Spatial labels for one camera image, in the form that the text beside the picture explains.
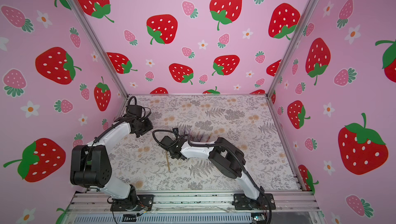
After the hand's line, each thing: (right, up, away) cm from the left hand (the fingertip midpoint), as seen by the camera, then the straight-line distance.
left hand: (152, 126), depth 93 cm
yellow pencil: (+11, -19, -5) cm, 23 cm away
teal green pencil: (+28, -7, +4) cm, 29 cm away
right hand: (+14, -14, -3) cm, 19 cm away
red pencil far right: (+35, -8, +5) cm, 36 cm away
